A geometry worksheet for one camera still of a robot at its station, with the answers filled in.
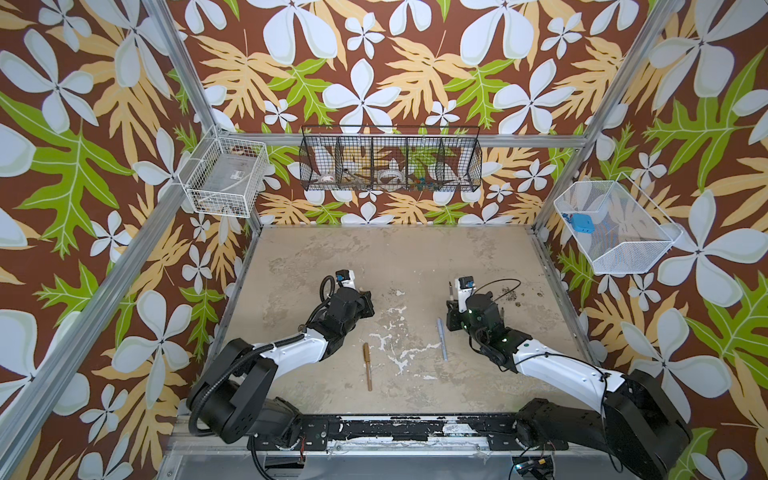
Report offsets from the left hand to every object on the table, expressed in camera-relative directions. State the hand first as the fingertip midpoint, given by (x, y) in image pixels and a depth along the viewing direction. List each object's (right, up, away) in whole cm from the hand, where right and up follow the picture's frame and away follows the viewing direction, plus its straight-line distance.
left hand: (369, 289), depth 89 cm
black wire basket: (+7, +43, +9) cm, 44 cm away
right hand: (+23, -3, -2) cm, 23 cm away
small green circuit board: (+44, -42, -16) cm, 63 cm away
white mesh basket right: (+70, +18, -7) cm, 73 cm away
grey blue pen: (+23, -16, +2) cm, 28 cm away
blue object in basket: (+63, +20, -2) cm, 66 cm away
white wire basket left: (-43, +34, -3) cm, 54 cm away
